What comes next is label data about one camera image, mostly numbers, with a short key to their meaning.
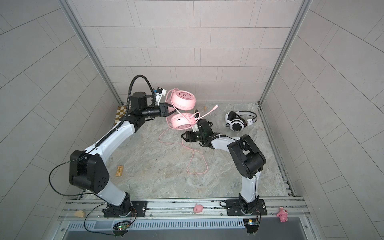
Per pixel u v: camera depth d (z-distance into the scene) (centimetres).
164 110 67
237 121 96
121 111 107
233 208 71
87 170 43
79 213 69
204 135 74
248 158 49
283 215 68
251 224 68
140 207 71
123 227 64
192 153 89
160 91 71
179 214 71
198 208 71
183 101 57
